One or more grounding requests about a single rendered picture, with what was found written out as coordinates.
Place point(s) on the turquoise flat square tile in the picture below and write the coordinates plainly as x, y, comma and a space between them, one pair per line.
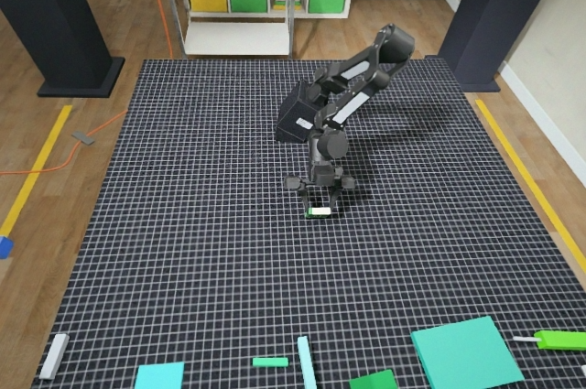
465, 355

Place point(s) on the light blue rectangular block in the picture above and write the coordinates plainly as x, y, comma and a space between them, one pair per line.
306, 363

